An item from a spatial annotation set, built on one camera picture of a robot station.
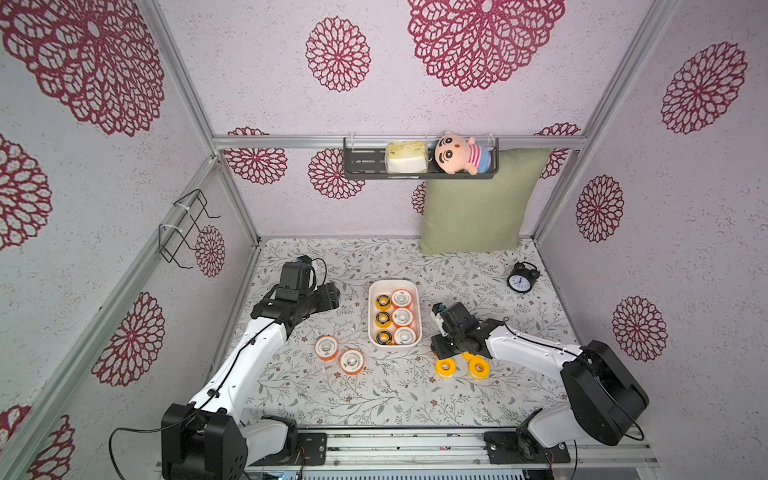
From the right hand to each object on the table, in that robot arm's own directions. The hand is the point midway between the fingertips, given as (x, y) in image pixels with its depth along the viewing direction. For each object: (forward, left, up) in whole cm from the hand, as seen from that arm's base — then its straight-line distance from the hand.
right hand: (435, 342), depth 90 cm
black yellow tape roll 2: (+8, +16, -1) cm, 18 cm away
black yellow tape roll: (+15, +16, -2) cm, 22 cm away
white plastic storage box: (+21, +15, -1) cm, 26 cm away
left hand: (+6, +30, +15) cm, 35 cm away
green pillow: (+39, -17, +16) cm, 46 cm away
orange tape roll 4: (-3, +33, 0) cm, 33 cm away
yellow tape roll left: (-8, -3, -1) cm, 8 cm away
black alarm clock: (+23, -31, +3) cm, 38 cm away
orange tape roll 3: (+2, +9, -1) cm, 9 cm away
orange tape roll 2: (+9, +10, -2) cm, 13 cm away
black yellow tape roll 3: (+2, +15, -1) cm, 15 cm away
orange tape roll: (+16, +10, -1) cm, 19 cm away
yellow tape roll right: (-6, -12, -3) cm, 14 cm away
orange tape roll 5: (-6, +25, -1) cm, 25 cm away
